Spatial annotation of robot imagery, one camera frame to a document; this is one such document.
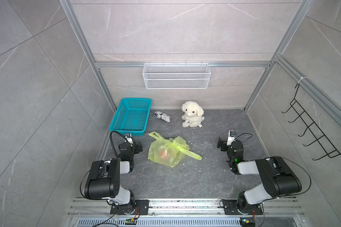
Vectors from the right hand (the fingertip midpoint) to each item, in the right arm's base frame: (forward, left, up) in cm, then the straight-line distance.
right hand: (227, 137), depth 93 cm
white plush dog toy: (+14, +22, +8) cm, 28 cm away
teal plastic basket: (+26, +71, -6) cm, 76 cm away
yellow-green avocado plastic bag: (-14, +39, +7) cm, 42 cm away
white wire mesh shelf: (+39, +35, +22) cm, 57 cm away
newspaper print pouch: (+23, +45, -4) cm, 50 cm away
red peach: (-15, +42, +7) cm, 45 cm away
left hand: (0, +64, -1) cm, 64 cm away
